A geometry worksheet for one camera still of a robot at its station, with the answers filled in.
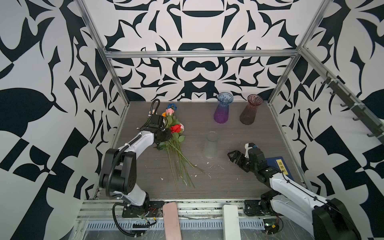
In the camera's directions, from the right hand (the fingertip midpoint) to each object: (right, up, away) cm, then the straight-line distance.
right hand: (232, 156), depth 86 cm
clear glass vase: (-12, +3, +4) cm, 13 cm away
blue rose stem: (-37, +30, +22) cm, 53 cm away
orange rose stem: (-42, +24, +16) cm, 51 cm away
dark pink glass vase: (+16, +23, +19) cm, 34 cm away
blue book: (+28, -5, +3) cm, 29 cm away
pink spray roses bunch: (-28, -8, +1) cm, 29 cm away
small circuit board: (+14, -29, -15) cm, 35 cm away
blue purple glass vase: (-2, +26, +20) cm, 33 cm away
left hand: (-37, +13, +7) cm, 40 cm away
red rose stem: (-33, +15, +9) cm, 37 cm away
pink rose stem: (-37, +20, +13) cm, 44 cm away
